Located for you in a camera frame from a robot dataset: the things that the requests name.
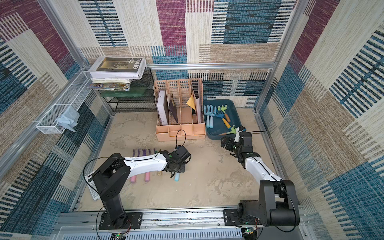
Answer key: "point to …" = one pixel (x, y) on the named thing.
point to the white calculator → (92, 185)
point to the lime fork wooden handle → (223, 108)
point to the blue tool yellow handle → (222, 115)
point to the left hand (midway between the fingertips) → (181, 167)
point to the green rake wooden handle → (157, 162)
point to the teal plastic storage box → (221, 118)
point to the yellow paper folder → (191, 101)
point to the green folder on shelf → (134, 91)
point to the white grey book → (162, 108)
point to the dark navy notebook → (172, 107)
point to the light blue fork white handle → (209, 113)
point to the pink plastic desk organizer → (179, 109)
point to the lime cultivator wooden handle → (233, 131)
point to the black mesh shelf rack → (140, 98)
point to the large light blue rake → (177, 176)
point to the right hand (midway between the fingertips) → (227, 138)
